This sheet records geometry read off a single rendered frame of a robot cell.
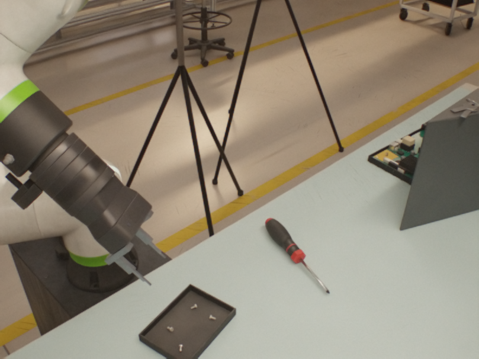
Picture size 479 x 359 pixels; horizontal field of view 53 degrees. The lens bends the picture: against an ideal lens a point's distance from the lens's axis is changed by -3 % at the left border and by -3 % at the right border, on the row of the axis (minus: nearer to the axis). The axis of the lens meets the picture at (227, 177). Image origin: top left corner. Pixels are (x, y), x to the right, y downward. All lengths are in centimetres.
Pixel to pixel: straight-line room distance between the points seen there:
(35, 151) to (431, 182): 59
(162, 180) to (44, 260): 163
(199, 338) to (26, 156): 32
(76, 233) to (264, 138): 221
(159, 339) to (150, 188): 200
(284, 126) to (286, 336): 257
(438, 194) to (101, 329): 57
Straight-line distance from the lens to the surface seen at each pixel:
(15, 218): 92
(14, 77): 60
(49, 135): 58
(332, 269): 78
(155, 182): 268
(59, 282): 107
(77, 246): 97
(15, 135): 58
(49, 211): 91
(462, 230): 92
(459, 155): 85
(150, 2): 461
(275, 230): 80
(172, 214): 245
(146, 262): 107
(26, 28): 58
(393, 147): 106
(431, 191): 86
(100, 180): 59
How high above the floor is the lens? 155
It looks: 35 degrees down
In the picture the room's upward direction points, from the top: straight up
